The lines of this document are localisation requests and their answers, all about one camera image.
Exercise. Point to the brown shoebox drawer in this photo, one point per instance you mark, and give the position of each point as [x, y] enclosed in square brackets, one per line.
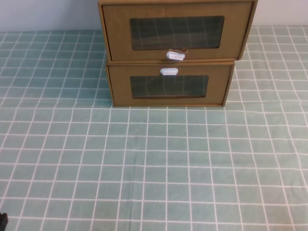
[176, 33]

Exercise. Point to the black object at corner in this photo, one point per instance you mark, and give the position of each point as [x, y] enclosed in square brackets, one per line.
[3, 221]

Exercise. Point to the upper brown shoebox shell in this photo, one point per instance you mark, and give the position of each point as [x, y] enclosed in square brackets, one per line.
[250, 29]

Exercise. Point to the cyan checkered tablecloth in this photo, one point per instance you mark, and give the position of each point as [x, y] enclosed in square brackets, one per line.
[70, 161]

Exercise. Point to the white drawer handle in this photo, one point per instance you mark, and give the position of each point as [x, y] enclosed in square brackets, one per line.
[169, 71]
[172, 55]

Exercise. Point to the lower brown cardboard shoebox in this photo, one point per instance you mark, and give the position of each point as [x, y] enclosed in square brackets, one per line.
[196, 84]

